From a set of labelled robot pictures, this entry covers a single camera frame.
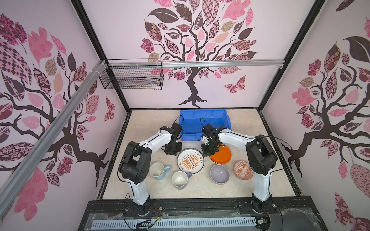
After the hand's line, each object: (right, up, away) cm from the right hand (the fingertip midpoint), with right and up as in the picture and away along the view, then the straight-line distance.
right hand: (204, 153), depth 92 cm
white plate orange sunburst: (-9, -4, -2) cm, 10 cm away
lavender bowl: (+9, -11, -8) cm, 16 cm away
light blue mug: (-29, -8, -8) cm, 31 cm away
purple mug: (-15, -14, -9) cm, 22 cm away
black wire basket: (-46, +53, +3) cm, 71 cm away
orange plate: (+13, -1, -2) cm, 13 cm away
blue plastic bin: (-6, +21, +21) cm, 30 cm away
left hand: (-18, 0, -3) cm, 18 cm away
